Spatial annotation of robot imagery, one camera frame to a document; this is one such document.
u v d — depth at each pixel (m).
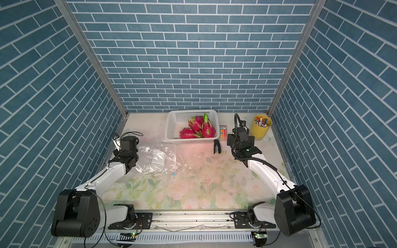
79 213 0.41
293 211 0.40
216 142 1.01
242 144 0.64
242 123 0.72
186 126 1.12
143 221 0.73
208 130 0.96
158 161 0.88
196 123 0.96
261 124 1.01
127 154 0.67
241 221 0.73
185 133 0.96
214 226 0.73
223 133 1.07
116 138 0.73
